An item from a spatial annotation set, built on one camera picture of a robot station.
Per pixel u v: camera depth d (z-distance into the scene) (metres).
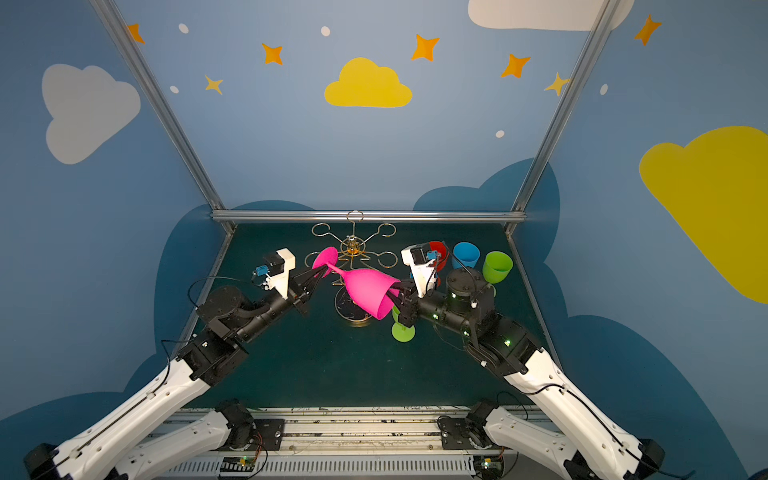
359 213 0.84
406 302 0.51
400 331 0.93
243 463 0.72
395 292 0.58
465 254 0.93
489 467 0.73
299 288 0.55
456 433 0.75
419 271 0.52
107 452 0.40
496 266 0.99
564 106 0.86
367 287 0.54
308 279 0.57
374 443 0.74
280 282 0.52
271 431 0.75
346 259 0.75
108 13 0.68
